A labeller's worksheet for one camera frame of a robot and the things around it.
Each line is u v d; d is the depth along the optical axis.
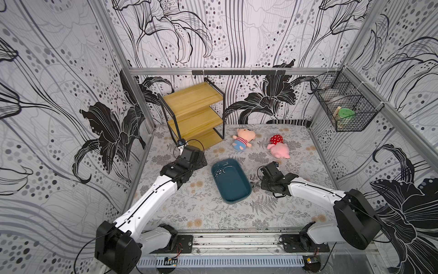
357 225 0.42
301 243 0.66
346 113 0.78
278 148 1.00
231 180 0.91
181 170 0.55
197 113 0.80
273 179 0.67
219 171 0.96
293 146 1.07
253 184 0.90
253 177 0.93
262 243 0.74
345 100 0.78
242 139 1.02
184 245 0.73
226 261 0.76
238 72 0.92
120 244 0.37
